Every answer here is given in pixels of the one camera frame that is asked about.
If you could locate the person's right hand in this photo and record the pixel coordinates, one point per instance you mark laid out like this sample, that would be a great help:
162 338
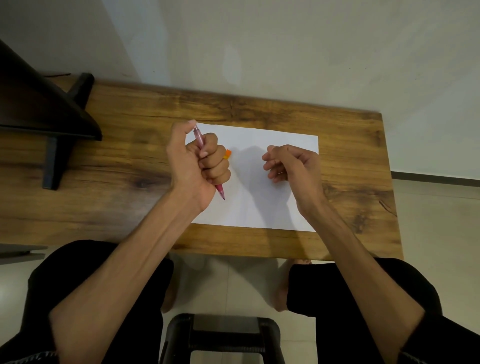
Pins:
303 172

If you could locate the person's left hand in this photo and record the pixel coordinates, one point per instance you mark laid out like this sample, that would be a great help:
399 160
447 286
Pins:
187 168

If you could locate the pink mechanical pencil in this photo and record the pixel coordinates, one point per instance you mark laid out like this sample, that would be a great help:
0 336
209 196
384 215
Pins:
198 137

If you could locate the orange pen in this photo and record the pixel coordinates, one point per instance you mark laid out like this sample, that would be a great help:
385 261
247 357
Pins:
227 153

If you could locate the white paper sheet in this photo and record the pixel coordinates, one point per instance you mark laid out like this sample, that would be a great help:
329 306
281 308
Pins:
255 135

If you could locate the person's left forearm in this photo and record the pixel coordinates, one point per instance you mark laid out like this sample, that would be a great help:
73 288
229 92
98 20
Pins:
120 270

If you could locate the person's right forearm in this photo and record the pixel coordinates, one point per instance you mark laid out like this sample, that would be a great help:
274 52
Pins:
360 270

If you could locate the person's right trouser leg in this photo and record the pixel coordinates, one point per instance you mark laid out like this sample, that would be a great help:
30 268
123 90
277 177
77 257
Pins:
318 296

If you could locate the person's trouser leg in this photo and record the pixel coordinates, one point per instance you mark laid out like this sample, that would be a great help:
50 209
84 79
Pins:
318 296
60 270

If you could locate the person's right foot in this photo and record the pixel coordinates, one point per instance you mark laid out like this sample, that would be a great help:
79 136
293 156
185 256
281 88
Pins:
281 298

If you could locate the person's foot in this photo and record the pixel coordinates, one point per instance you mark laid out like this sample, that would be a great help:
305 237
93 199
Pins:
281 298
169 300

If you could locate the person's left foot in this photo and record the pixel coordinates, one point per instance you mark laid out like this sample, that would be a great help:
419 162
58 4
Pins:
169 300

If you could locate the person's left trouser leg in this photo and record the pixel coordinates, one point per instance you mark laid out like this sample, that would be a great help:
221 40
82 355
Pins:
60 270

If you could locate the dark skirting board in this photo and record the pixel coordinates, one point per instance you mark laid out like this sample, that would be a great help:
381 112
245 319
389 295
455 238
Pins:
435 179

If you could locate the black television stand leg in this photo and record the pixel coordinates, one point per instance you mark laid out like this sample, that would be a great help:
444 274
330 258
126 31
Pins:
50 168

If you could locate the black stool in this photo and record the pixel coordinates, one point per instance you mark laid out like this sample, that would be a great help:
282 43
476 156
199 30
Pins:
176 337

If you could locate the black flat screen television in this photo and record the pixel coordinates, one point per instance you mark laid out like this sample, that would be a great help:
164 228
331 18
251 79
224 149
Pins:
26 101

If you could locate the grey metal bar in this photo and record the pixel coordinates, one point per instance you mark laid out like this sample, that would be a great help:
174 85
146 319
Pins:
18 255

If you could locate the black right shirt sleeve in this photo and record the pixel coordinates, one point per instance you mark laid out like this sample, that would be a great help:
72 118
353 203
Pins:
442 341

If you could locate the black shirt sleeve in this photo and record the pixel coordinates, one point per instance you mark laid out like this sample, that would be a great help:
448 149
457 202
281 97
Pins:
26 356
442 341

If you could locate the black left shirt sleeve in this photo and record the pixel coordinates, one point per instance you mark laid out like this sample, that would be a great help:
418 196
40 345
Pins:
26 356

